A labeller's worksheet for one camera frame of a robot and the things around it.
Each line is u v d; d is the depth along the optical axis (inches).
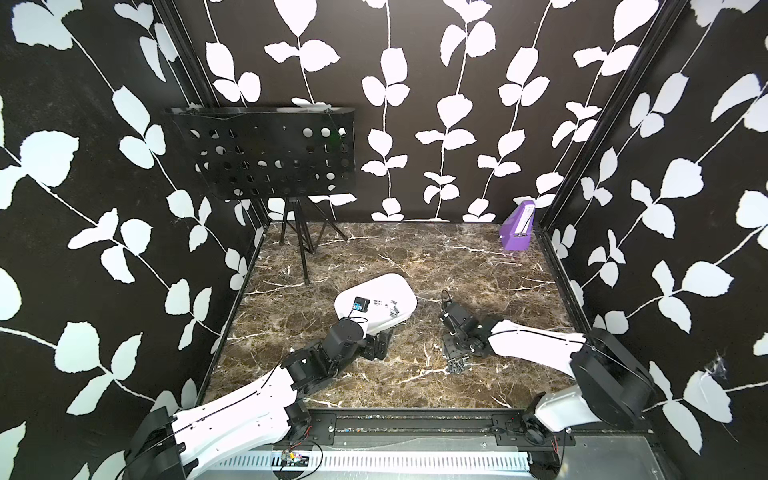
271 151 29.0
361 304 26.5
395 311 37.4
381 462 27.6
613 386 17.1
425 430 29.8
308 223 47.8
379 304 37.6
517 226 42.3
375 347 26.9
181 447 16.2
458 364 33.0
